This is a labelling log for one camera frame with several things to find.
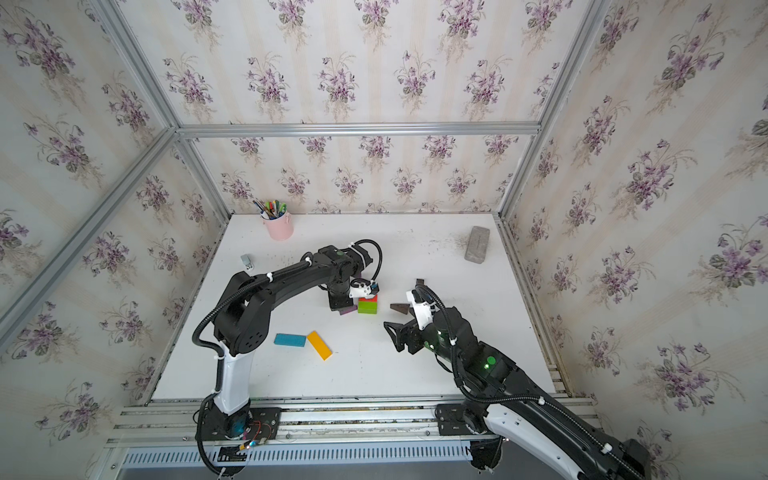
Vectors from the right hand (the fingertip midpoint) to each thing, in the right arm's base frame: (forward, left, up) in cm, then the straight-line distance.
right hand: (403, 318), depth 73 cm
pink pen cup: (+40, +45, -12) cm, 61 cm away
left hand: (+12, +19, -14) cm, 27 cm away
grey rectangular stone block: (+35, -28, -16) cm, 47 cm away
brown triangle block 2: (+11, -1, -16) cm, 20 cm away
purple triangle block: (+11, +17, -17) cm, 26 cm away
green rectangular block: (+11, +11, -16) cm, 22 cm away
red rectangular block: (+13, +9, -15) cm, 21 cm away
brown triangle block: (+21, -7, -16) cm, 27 cm away
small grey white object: (+26, +54, -13) cm, 61 cm away
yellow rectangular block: (-1, +24, -18) cm, 30 cm away
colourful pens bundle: (+43, +47, -5) cm, 64 cm away
